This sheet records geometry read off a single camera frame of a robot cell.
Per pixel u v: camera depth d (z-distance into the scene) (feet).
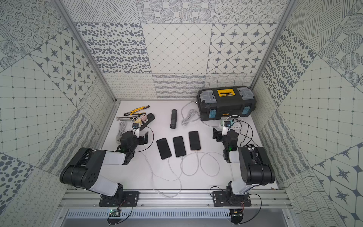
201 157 2.96
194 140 3.13
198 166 2.82
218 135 2.77
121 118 3.54
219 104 3.20
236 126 3.31
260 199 2.30
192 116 3.63
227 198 2.21
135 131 2.66
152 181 2.65
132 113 3.64
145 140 2.89
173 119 3.48
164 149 3.08
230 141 2.31
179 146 3.06
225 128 2.71
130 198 2.41
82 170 1.49
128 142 2.38
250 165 1.53
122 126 3.35
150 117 3.51
